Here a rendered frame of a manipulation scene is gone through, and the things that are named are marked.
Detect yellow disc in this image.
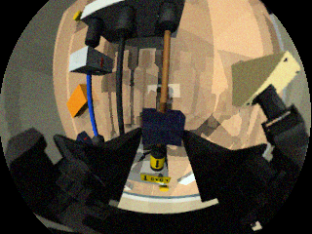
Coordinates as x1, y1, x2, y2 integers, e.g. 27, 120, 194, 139
159, 184, 169, 192
73, 11, 82, 22

